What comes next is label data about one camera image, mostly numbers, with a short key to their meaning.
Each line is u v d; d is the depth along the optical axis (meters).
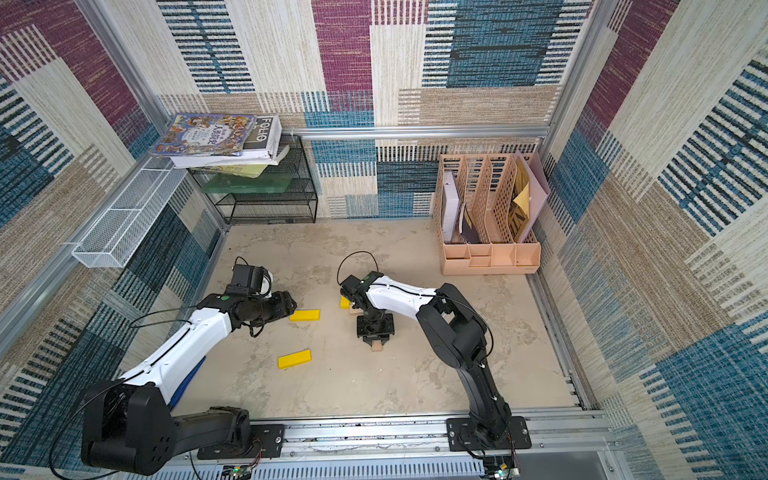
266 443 0.74
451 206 0.99
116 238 0.71
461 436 0.73
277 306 0.77
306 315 0.96
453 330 0.52
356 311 0.94
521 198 0.91
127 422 0.40
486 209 1.08
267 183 1.00
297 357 0.89
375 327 0.79
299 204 1.18
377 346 0.87
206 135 0.81
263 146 0.80
